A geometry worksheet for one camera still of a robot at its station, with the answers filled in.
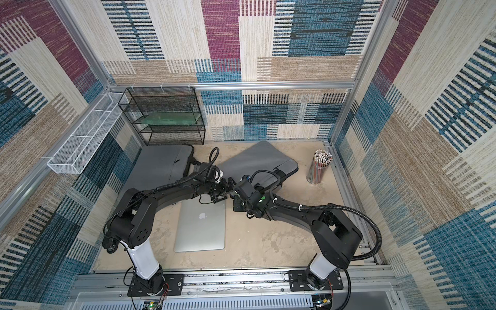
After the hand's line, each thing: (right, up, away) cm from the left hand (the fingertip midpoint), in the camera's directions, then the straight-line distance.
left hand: (236, 191), depth 92 cm
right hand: (+2, -5, -5) cm, 7 cm away
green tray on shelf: (-32, +35, +2) cm, 47 cm away
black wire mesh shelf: (-51, +45, +9) cm, 69 cm away
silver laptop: (-16, -15, -3) cm, 23 cm away
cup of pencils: (+38, +12, 0) cm, 40 cm away
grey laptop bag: (-43, +12, +14) cm, 47 cm away
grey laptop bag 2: (+12, +17, +19) cm, 28 cm away
